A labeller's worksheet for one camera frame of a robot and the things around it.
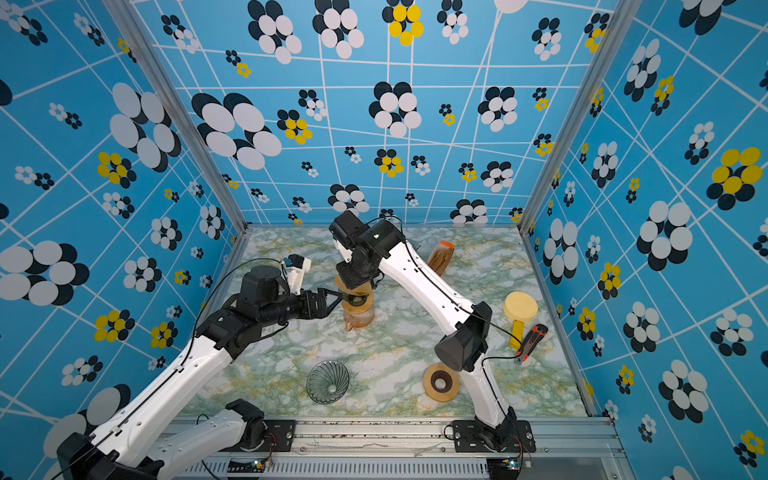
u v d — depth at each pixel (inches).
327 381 31.5
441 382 32.5
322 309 25.2
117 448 15.1
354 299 34.9
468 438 28.8
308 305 24.8
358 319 36.5
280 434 29.0
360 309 34.0
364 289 34.1
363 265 24.8
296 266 25.7
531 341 34.9
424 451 28.4
